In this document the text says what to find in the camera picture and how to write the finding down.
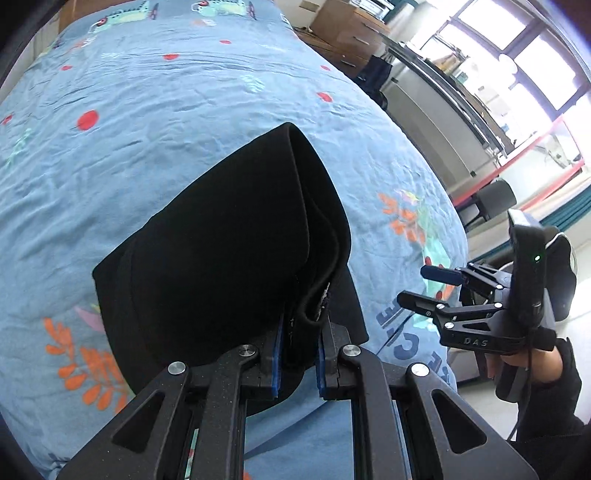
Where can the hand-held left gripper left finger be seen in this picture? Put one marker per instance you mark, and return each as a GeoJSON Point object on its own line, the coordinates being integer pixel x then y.
{"type": "Point", "coordinates": [277, 360]}

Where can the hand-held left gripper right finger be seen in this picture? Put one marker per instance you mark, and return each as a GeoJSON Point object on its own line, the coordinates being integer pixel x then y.
{"type": "Point", "coordinates": [320, 369]}

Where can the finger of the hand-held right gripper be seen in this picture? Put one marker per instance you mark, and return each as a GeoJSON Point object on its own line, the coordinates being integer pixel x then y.
{"type": "Point", "coordinates": [441, 273]}
{"type": "Point", "coordinates": [420, 302]}

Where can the black pants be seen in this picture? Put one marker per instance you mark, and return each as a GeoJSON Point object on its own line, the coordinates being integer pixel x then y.
{"type": "Point", "coordinates": [221, 240]}

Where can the person's right forearm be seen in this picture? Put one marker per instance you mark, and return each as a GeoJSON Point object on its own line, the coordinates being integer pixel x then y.
{"type": "Point", "coordinates": [549, 406]}

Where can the person's right hand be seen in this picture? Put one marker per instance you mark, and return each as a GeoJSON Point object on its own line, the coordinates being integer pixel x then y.
{"type": "Point", "coordinates": [491, 369]}

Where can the dark grey chair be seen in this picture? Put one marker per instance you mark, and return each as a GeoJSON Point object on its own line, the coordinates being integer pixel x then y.
{"type": "Point", "coordinates": [494, 198]}

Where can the glass top desk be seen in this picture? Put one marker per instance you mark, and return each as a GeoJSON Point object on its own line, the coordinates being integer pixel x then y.
{"type": "Point", "coordinates": [443, 87]}

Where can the black bag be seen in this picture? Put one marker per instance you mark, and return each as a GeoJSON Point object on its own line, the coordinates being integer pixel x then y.
{"type": "Point", "coordinates": [375, 78]}

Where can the window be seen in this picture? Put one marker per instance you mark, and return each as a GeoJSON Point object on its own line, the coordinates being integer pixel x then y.
{"type": "Point", "coordinates": [521, 55]}

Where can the wooden dresser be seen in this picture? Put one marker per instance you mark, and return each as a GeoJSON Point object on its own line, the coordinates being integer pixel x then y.
{"type": "Point", "coordinates": [346, 37]}

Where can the blue printed bed sheet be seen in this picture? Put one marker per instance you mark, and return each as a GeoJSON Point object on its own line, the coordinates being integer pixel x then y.
{"type": "Point", "coordinates": [161, 115]}

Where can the dinosaur print pillow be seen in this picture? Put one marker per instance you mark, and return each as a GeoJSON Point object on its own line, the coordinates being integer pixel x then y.
{"type": "Point", "coordinates": [124, 14]}
{"type": "Point", "coordinates": [231, 7]}

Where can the red metal frame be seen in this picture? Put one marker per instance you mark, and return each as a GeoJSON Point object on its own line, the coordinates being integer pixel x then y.
{"type": "Point", "coordinates": [517, 152]}

